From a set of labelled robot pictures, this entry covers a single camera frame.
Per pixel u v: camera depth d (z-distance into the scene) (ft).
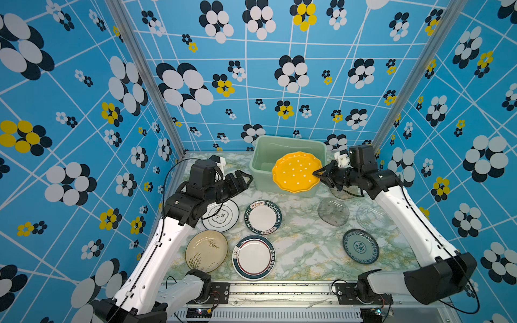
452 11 2.24
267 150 3.48
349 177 1.99
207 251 2.71
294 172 2.52
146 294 1.22
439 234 1.39
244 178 1.98
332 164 2.15
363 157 1.84
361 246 2.77
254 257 2.64
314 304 2.37
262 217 3.08
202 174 1.56
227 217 3.07
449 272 1.24
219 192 1.83
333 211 3.16
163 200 1.53
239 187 1.91
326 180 2.18
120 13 2.27
